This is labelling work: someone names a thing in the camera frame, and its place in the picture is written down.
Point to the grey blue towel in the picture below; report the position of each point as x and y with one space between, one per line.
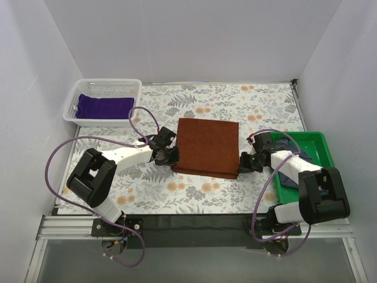
285 143

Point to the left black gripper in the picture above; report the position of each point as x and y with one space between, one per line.
172 155

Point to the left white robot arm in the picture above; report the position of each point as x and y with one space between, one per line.
92 177

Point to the white plastic basket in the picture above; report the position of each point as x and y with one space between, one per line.
103 88

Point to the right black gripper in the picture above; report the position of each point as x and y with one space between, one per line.
245 163

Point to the purple towel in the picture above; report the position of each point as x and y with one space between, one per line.
104 108

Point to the green plastic bin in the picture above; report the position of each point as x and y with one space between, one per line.
314 149

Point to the floral table mat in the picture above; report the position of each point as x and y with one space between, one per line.
152 189

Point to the brown towel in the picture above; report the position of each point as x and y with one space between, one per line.
208 148

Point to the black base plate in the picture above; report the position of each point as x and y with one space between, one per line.
187 231

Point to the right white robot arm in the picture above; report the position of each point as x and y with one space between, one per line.
300 160

